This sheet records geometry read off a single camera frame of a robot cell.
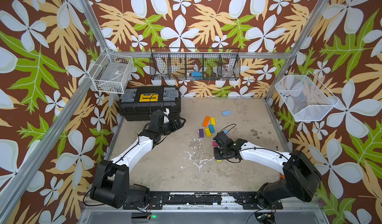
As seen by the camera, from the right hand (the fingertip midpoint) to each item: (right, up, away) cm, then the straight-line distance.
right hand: (214, 154), depth 88 cm
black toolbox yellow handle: (-49, +31, +6) cm, 58 cm away
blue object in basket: (-10, +49, +6) cm, 50 cm away
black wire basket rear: (-12, +58, +11) cm, 60 cm away
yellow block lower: (-2, +11, +11) cm, 16 cm away
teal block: (0, +14, +14) cm, 20 cm away
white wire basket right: (+52, +34, -4) cm, 62 cm away
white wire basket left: (-61, +49, -1) cm, 78 cm away
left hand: (-19, +20, -3) cm, 28 cm away
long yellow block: (+2, -3, -3) cm, 5 cm away
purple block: (-7, +11, +11) cm, 17 cm away
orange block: (-3, +18, +19) cm, 27 cm away
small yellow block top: (+2, +19, +17) cm, 25 cm away
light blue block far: (+13, +24, +23) cm, 36 cm away
